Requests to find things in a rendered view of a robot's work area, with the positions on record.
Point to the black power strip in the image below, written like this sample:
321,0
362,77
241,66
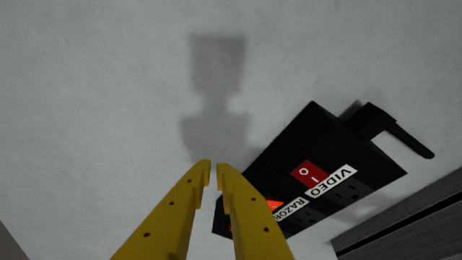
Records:
320,165

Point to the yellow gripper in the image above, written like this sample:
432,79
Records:
166,232

